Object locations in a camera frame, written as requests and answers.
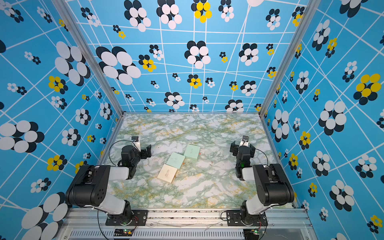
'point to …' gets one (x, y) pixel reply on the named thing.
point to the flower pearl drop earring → (212, 163)
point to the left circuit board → (123, 232)
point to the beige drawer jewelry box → (167, 173)
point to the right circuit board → (251, 234)
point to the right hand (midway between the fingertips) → (245, 143)
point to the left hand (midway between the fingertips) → (144, 144)
